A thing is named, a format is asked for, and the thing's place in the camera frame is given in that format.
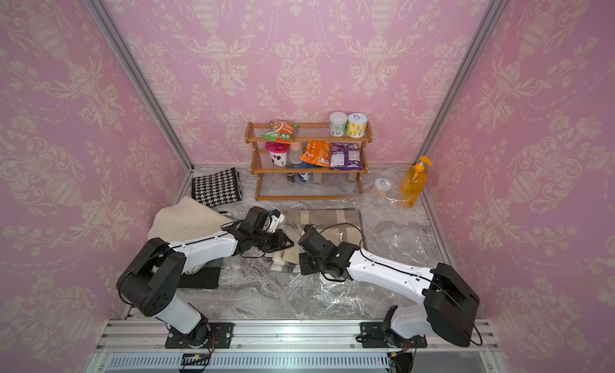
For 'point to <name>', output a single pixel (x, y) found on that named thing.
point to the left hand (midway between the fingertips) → (294, 245)
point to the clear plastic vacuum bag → (383, 226)
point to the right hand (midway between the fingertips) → (303, 263)
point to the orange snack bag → (317, 153)
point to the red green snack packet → (280, 132)
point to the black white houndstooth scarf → (217, 189)
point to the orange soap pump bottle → (413, 181)
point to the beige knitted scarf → (186, 219)
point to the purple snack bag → (345, 156)
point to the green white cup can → (338, 123)
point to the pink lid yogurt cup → (278, 152)
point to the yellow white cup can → (356, 125)
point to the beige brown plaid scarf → (339, 226)
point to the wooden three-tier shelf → (303, 180)
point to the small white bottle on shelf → (295, 152)
